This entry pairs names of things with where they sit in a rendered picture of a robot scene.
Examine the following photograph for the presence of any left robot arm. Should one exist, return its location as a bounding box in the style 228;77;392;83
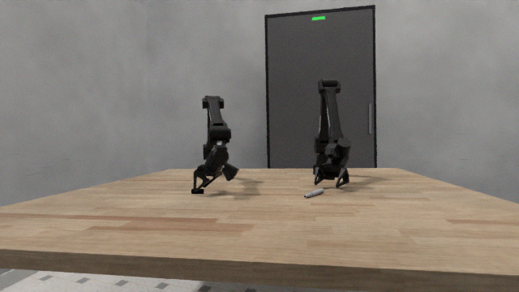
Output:
313;79;351;169

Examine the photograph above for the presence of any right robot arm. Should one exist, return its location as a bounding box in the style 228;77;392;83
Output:
202;96;239;181

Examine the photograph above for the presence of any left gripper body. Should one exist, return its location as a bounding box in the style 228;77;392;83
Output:
321;164;348;180

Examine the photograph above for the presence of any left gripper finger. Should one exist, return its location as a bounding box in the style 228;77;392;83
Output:
336;169;350;187
314;167;323;185

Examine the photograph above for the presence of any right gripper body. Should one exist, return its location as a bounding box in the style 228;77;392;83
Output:
195;154;220;178

